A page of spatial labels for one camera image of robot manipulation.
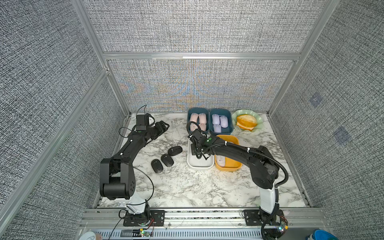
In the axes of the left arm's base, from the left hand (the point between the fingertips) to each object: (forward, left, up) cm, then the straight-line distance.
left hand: (168, 125), depth 90 cm
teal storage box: (+24, -21, -12) cm, 34 cm away
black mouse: (-9, -2, -14) cm, 17 cm away
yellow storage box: (-20, -37, -15) cm, 44 cm away
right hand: (-9, -16, -8) cm, 20 cm away
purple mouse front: (+14, -38, -14) cm, 43 cm away
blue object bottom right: (-56, -65, -6) cm, 85 cm away
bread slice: (+7, -52, -14) cm, 55 cm away
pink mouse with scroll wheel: (+16, -23, -16) cm, 32 cm away
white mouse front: (-18, -31, -13) cm, 38 cm away
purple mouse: (+18, -33, -14) cm, 40 cm away
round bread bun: (+11, -54, -10) cm, 56 cm away
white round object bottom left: (-51, +35, -14) cm, 64 cm away
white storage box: (-19, -19, -14) cm, 30 cm away
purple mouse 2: (+8, -32, -13) cm, 36 cm away
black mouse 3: (-18, +8, -15) cm, 25 cm away
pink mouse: (+19, -17, -14) cm, 29 cm away
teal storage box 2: (+21, -42, -12) cm, 48 cm away
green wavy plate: (+17, -62, -11) cm, 66 cm away
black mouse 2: (-15, +1, -16) cm, 21 cm away
